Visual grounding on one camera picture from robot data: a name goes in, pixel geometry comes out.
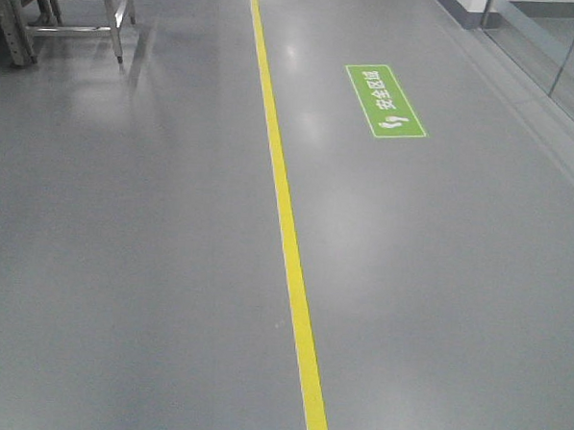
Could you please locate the bare steel table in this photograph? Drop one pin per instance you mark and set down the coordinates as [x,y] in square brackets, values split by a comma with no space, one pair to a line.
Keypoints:
[68,30]

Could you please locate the steel rack with perforated uprights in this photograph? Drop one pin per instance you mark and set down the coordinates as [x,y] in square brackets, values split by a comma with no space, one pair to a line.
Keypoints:
[15,32]

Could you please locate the glass partition with steel post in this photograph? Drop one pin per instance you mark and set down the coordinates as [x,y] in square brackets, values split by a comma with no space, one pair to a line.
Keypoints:
[488,11]

